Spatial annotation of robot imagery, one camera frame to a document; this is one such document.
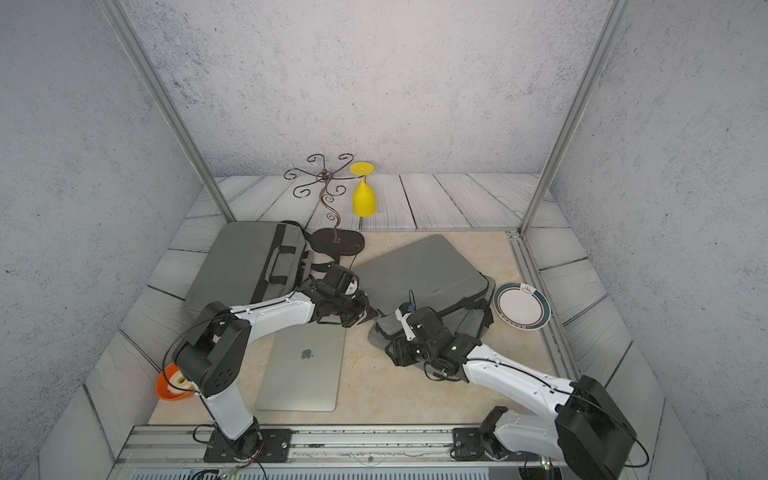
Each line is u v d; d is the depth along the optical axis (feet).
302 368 2.85
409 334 2.37
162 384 2.60
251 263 3.44
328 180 3.06
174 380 2.64
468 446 2.38
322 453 2.38
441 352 1.99
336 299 2.49
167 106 2.80
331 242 3.76
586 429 1.31
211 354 1.56
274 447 2.40
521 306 3.25
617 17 2.30
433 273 3.24
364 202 3.25
